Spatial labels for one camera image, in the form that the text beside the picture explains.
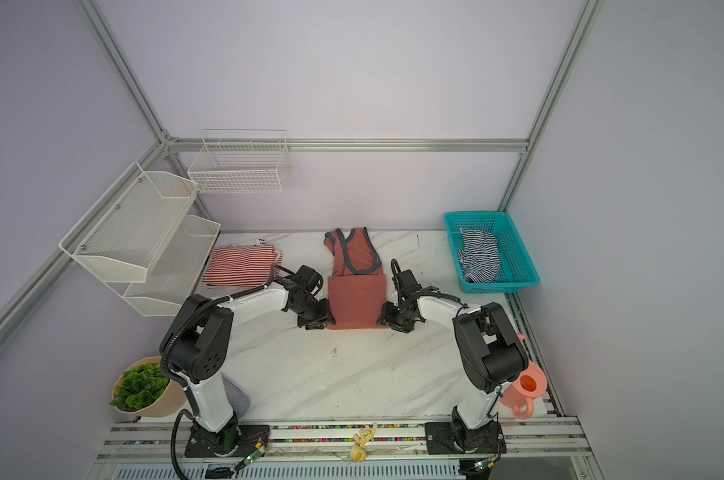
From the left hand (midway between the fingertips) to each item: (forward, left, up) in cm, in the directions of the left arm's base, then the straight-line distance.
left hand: (329, 324), depth 91 cm
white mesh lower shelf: (+14, +49, +9) cm, 51 cm away
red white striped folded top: (+20, +30, +3) cm, 36 cm away
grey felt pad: (-22, +22, -1) cm, 31 cm away
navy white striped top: (+29, -54, -1) cm, 61 cm away
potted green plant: (-22, +42, +7) cm, 48 cm away
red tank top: (+13, -8, 0) cm, 15 cm away
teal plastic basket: (+20, -65, +2) cm, 68 cm away
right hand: (+1, -16, -1) cm, 16 cm away
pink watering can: (-23, -49, +9) cm, 54 cm away
